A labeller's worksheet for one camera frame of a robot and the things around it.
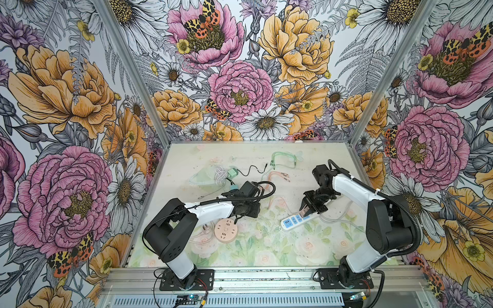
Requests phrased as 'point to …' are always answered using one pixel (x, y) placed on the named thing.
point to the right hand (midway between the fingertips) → (301, 213)
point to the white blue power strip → (296, 221)
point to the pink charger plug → (304, 210)
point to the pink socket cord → (205, 236)
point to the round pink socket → (226, 230)
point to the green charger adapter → (232, 172)
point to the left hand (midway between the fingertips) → (253, 214)
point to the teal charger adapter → (233, 187)
